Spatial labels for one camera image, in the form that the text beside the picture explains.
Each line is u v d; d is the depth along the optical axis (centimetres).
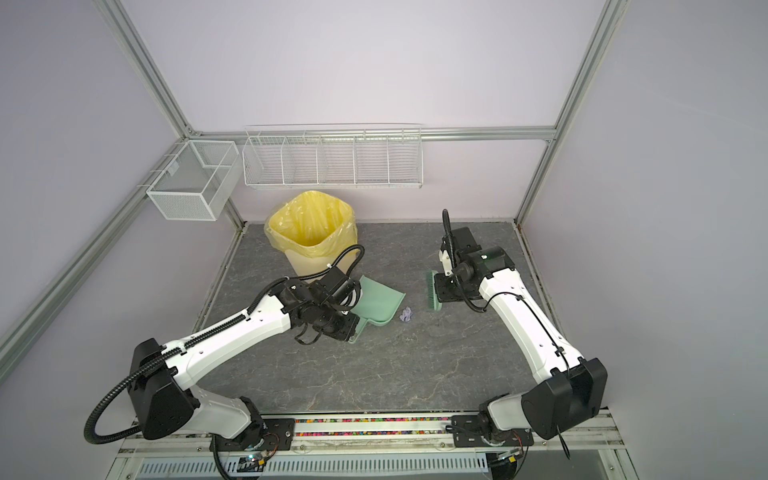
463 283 55
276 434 74
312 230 104
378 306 83
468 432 73
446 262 72
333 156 98
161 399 39
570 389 39
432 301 87
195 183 101
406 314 93
